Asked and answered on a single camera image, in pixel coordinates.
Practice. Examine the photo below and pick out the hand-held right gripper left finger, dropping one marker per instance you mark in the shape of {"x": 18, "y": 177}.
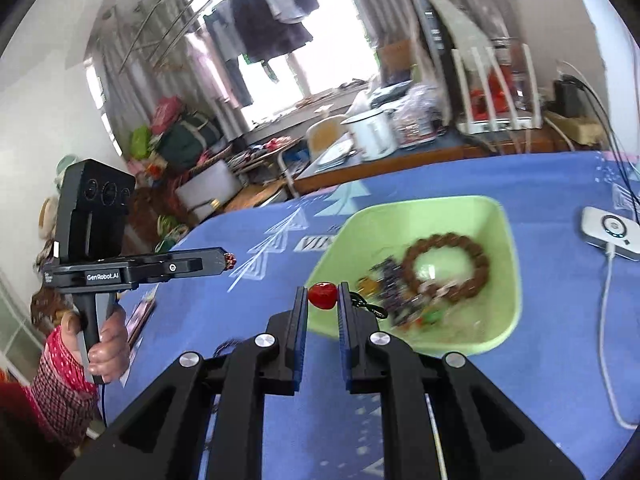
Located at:
{"x": 300, "y": 330}

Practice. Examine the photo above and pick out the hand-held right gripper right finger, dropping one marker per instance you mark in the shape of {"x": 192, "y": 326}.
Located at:
{"x": 344, "y": 330}

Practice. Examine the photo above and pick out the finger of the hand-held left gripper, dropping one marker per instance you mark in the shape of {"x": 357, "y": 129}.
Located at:
{"x": 185, "y": 266}

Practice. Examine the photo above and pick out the small orange green charm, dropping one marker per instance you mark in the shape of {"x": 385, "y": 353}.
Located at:
{"x": 430, "y": 318}

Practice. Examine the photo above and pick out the green plastic tray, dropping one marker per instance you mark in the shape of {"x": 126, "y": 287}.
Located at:
{"x": 450, "y": 220}

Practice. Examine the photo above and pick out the person's left forearm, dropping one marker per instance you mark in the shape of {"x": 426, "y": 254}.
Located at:
{"x": 62, "y": 385}

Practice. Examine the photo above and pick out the person's left hand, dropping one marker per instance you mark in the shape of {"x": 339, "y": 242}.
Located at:
{"x": 111, "y": 345}

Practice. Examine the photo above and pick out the clear plastic packet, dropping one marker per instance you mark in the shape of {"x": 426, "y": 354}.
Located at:
{"x": 140, "y": 320}

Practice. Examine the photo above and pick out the white storage box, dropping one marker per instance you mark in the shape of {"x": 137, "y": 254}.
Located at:
{"x": 207, "y": 187}

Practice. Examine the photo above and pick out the bright green bag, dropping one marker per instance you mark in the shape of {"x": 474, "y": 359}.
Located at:
{"x": 141, "y": 141}

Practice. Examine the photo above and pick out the dark green duffel bag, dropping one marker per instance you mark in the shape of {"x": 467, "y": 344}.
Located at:
{"x": 192, "y": 140}

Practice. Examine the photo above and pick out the pink bag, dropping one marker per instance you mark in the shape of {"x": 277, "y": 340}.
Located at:
{"x": 166, "y": 115}

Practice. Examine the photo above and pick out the grey striped curtain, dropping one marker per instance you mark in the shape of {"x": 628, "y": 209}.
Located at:
{"x": 370, "y": 0}
{"x": 150, "y": 95}

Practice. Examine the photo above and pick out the hanging pink shirt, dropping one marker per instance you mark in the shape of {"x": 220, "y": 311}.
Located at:
{"x": 205, "y": 67}

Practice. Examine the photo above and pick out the white enamel mug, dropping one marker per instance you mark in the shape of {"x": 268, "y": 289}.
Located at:
{"x": 372, "y": 132}

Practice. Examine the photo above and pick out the wooden desk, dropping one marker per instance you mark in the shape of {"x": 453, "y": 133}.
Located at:
{"x": 450, "y": 157}

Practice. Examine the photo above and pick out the hanging grey shirt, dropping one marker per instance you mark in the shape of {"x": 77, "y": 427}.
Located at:
{"x": 227, "y": 55}

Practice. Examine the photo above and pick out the clear crinkled plastic bag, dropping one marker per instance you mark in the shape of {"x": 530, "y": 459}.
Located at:
{"x": 417, "y": 115}

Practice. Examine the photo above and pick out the blue printed tablecloth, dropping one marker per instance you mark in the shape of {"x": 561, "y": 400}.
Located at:
{"x": 550, "y": 185}

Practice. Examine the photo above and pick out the hanging dark jacket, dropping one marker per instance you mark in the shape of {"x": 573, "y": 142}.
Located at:
{"x": 272, "y": 20}

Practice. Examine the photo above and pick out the white router with antennas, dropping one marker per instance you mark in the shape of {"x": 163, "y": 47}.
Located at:
{"x": 495, "y": 105}

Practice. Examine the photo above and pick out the cardboard box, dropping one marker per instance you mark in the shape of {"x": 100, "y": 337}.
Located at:
{"x": 397, "y": 60}

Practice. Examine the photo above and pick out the white oval device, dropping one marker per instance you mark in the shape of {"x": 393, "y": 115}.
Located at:
{"x": 610, "y": 227}

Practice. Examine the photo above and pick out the black power adapter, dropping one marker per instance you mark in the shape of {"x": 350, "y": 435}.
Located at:
{"x": 567, "y": 96}

